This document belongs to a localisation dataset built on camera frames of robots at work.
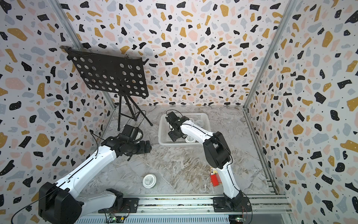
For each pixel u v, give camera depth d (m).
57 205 0.38
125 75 0.73
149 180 0.76
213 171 0.85
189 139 0.92
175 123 0.70
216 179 0.80
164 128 0.97
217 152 0.54
